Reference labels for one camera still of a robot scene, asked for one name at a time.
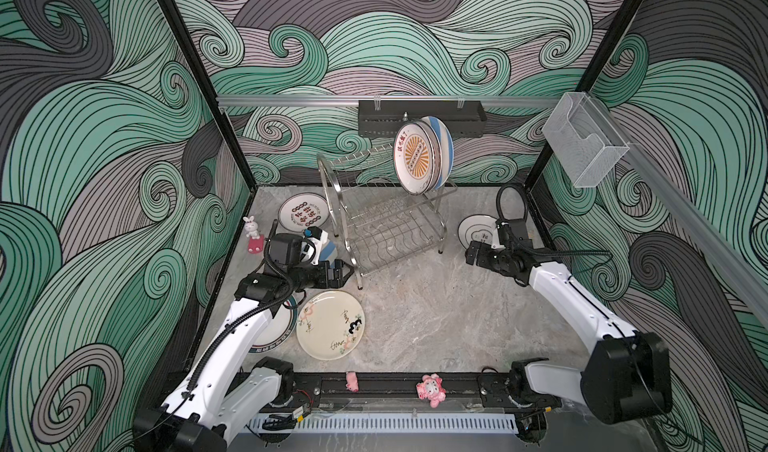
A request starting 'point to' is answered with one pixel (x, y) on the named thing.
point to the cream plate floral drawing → (330, 325)
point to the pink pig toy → (432, 389)
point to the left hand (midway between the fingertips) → (340, 267)
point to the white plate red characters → (299, 211)
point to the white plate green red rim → (278, 329)
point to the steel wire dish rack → (381, 222)
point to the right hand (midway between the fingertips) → (480, 255)
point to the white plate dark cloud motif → (476, 228)
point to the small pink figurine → (352, 382)
